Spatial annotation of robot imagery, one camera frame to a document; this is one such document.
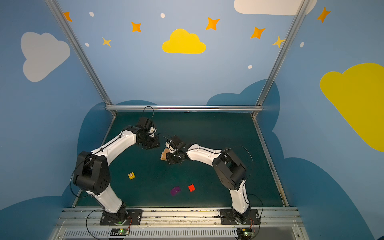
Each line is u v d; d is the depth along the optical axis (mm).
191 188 840
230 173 499
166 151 955
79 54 843
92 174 464
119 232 704
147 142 779
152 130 807
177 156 679
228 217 748
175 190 818
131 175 865
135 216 749
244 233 716
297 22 739
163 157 931
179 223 735
